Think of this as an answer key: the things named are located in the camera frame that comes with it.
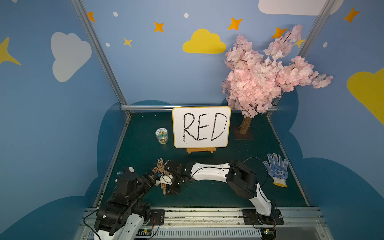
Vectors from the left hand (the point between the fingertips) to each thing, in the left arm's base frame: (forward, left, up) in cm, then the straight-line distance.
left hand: (152, 176), depth 70 cm
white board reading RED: (+32, -24, 0) cm, 40 cm away
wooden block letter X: (+16, +2, -16) cm, 23 cm away
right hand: (0, -6, -16) cm, 18 cm away
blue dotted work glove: (+12, -72, -17) cm, 75 cm away
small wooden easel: (+22, -23, -12) cm, 34 cm away
